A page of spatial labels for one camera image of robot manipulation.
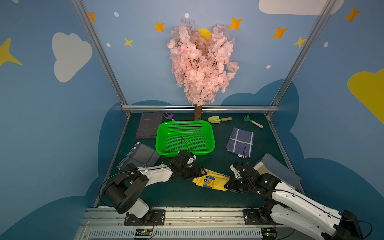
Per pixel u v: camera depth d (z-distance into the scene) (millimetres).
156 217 746
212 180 825
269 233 730
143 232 718
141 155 967
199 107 1017
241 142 1044
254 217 744
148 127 1113
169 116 1198
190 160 840
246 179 614
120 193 446
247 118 1188
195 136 1076
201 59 692
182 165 708
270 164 947
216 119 1188
